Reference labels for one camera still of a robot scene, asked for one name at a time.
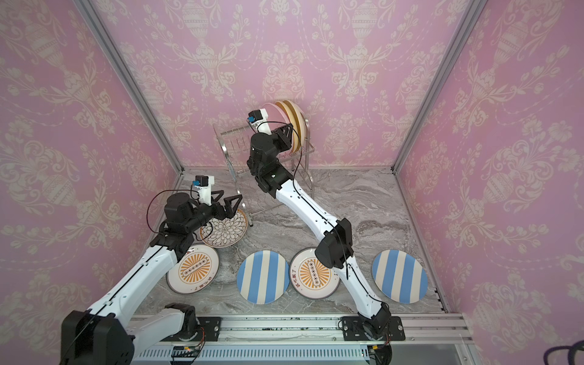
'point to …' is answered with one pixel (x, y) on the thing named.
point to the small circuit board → (183, 351)
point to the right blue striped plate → (399, 277)
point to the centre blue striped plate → (262, 277)
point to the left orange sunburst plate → (195, 271)
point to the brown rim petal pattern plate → (226, 233)
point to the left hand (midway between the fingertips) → (233, 195)
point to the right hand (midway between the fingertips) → (294, 128)
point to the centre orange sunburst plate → (310, 277)
